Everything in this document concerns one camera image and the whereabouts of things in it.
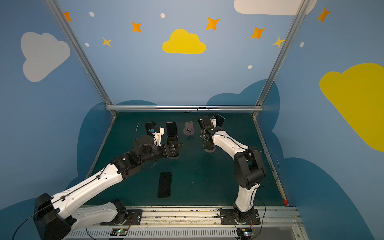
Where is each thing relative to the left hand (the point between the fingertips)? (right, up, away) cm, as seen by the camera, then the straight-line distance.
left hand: (179, 146), depth 71 cm
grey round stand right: (+18, -7, +26) cm, 32 cm away
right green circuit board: (+32, -42, 0) cm, 52 cm away
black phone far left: (-22, +10, +25) cm, 35 cm away
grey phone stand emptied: (+4, +7, +35) cm, 36 cm away
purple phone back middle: (-7, +8, +25) cm, 28 cm away
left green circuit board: (-29, -41, -1) cm, 50 cm away
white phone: (+14, +1, -4) cm, 15 cm away
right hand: (+19, +7, +23) cm, 31 cm away
